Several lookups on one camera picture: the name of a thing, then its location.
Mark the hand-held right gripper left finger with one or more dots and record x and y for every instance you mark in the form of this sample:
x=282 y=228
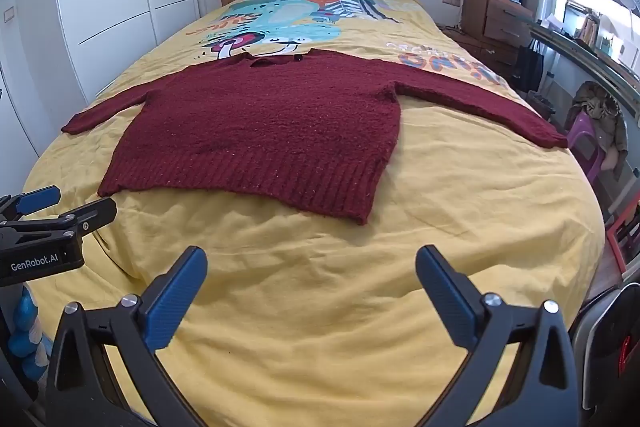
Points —
x=172 y=302

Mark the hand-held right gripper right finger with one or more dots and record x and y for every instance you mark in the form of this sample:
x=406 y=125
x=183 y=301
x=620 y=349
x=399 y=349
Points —
x=447 y=302

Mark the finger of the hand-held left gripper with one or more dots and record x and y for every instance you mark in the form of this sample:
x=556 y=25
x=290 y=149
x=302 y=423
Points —
x=35 y=199
x=90 y=214

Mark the maroon knitted sweater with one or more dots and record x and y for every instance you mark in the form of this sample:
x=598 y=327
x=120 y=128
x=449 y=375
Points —
x=260 y=127

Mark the blue plastic object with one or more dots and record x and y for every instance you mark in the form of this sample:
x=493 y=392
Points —
x=25 y=337

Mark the yellow printed bed sheet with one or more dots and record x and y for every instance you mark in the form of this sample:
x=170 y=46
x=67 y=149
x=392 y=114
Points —
x=325 y=282

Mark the black chair with red trim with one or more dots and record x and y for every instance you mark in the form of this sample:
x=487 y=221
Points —
x=605 y=342

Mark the red framed rack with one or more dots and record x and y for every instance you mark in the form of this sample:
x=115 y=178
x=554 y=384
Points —
x=620 y=232

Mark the purple chair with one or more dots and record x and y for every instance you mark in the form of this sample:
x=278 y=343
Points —
x=590 y=147

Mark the olive jacket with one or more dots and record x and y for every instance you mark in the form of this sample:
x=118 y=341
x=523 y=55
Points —
x=600 y=112

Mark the black bag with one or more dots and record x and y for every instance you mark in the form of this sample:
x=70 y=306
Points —
x=529 y=67

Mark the wooden dresser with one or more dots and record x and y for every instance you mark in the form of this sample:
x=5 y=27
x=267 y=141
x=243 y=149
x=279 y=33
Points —
x=492 y=27

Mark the grey desk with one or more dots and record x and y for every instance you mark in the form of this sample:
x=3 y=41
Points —
x=590 y=62

